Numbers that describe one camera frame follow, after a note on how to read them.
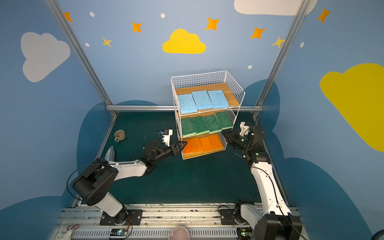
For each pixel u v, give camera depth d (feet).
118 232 2.32
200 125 2.63
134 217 2.43
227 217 2.46
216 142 3.32
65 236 2.19
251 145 1.91
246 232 2.36
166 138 2.51
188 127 2.58
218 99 2.29
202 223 2.41
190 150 3.23
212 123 2.64
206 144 3.32
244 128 2.35
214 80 2.59
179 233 2.33
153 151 2.20
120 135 3.41
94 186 1.48
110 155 3.13
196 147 3.23
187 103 2.19
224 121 2.67
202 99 2.26
